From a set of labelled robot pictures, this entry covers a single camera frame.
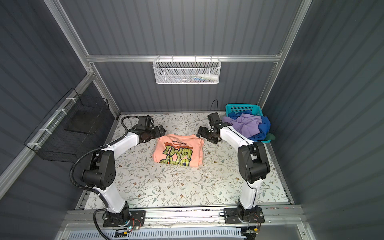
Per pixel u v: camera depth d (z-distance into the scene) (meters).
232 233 0.71
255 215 0.72
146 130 0.75
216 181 0.87
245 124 0.94
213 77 0.90
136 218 0.73
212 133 0.70
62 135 0.72
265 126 0.93
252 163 0.51
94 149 0.49
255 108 1.12
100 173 0.49
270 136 0.92
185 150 0.95
